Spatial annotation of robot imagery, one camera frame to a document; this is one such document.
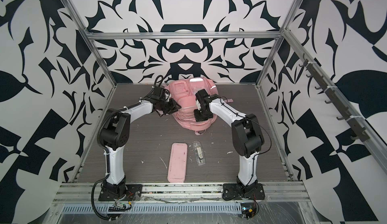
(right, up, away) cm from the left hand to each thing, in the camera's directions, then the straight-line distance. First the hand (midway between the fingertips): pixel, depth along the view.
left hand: (182, 105), depth 97 cm
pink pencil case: (-1, -30, -16) cm, 34 cm away
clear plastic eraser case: (+11, -26, -11) cm, 30 cm away
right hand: (+10, -7, -5) cm, 14 cm away
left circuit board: (-28, -47, -25) cm, 60 cm away
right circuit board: (+33, -48, -26) cm, 64 cm away
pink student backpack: (0, +9, +11) cm, 14 cm away
